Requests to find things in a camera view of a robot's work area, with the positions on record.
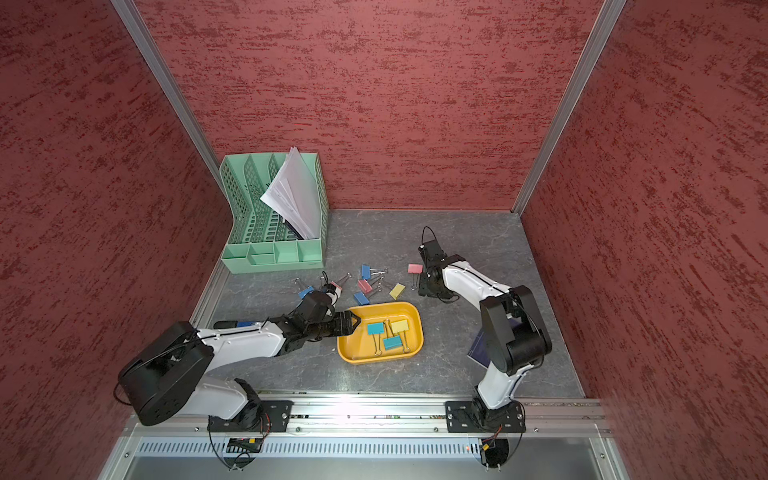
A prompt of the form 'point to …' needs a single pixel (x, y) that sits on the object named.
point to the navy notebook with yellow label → (479, 351)
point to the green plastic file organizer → (260, 239)
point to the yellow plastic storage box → (358, 348)
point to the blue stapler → (222, 324)
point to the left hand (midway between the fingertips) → (351, 327)
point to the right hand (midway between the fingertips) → (431, 293)
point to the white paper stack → (295, 193)
